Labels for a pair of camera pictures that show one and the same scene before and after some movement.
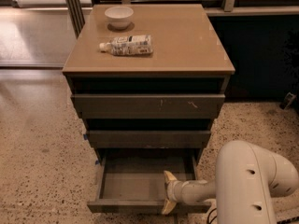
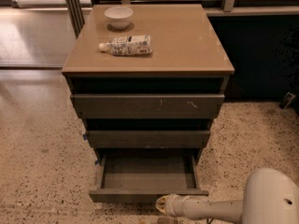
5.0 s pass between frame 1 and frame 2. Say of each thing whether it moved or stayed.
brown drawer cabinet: stayed
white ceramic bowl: stayed
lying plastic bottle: stayed
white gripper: moved
